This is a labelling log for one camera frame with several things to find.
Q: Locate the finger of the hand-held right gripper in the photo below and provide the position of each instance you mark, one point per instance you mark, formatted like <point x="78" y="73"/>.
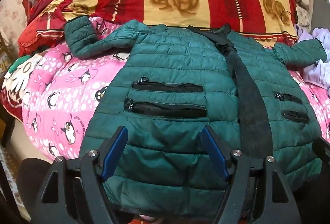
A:
<point x="322" y="149"/>

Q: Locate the red cloth with white print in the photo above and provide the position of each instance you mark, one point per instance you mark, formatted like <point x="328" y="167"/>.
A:
<point x="19" y="79"/>

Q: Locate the floral pillow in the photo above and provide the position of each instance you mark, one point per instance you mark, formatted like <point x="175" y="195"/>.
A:
<point x="303" y="16"/>

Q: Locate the green quilted jacket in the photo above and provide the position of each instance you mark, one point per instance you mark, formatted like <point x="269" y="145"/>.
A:
<point x="167" y="71"/>

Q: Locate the lavender fleece garment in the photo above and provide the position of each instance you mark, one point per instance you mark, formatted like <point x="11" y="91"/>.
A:
<point x="319" y="71"/>

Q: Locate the pink penguin print blanket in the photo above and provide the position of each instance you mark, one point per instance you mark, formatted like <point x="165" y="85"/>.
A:
<point x="59" y="100"/>

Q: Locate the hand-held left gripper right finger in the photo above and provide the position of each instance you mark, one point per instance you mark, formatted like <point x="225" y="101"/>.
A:
<point x="215" y="155"/>

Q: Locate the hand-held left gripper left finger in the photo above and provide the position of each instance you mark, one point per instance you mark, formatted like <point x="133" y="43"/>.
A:
<point x="114" y="155"/>

